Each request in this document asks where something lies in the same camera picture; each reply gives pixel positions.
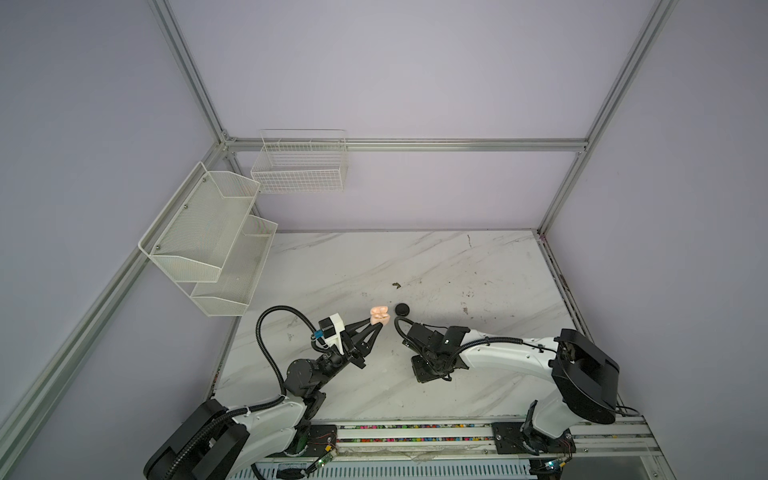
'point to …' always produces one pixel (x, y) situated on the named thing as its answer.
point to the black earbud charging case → (402, 309)
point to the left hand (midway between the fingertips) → (380, 322)
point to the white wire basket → (301, 160)
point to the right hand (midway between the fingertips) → (417, 374)
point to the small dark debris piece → (396, 284)
